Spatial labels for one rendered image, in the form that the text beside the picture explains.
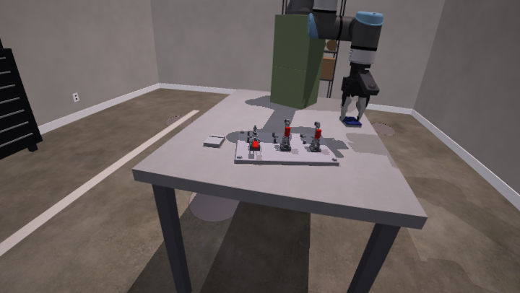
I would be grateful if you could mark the toggle clamp with red handle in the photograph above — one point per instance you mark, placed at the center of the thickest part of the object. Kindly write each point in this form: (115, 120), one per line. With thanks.
(314, 147)
(255, 145)

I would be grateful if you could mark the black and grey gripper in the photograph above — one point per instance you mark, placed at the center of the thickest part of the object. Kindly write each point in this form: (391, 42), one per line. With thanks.
(353, 88)

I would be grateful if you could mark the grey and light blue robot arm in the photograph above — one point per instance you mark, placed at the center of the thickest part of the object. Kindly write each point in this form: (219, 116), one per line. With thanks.
(363, 31)

